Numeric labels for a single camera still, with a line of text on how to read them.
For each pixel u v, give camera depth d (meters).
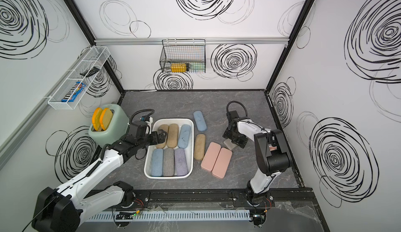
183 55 0.99
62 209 0.38
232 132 0.82
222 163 0.83
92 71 0.80
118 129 0.81
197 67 0.88
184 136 0.92
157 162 0.82
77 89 0.69
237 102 0.86
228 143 0.88
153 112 0.69
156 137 0.72
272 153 0.47
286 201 0.73
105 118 0.80
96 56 0.92
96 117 0.78
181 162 0.82
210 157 0.85
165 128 0.97
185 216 0.96
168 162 0.81
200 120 0.99
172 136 0.92
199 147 0.88
